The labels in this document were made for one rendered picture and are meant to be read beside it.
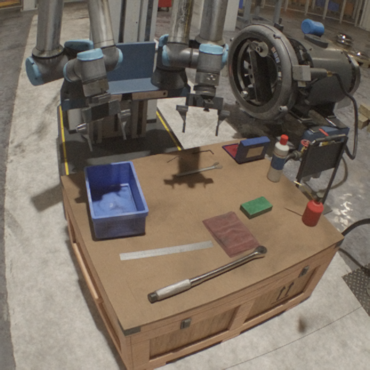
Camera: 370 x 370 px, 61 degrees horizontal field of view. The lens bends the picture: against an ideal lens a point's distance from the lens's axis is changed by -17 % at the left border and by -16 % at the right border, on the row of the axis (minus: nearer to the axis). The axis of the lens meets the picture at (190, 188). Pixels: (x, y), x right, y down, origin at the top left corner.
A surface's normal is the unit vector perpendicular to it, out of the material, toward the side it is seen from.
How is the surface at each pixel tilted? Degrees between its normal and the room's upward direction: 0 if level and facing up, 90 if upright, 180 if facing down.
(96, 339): 0
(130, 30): 90
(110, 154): 0
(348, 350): 0
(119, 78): 90
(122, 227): 90
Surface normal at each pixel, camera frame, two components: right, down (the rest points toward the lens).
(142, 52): 0.35, 0.62
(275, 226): 0.11, -0.77
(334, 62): 0.43, -0.04
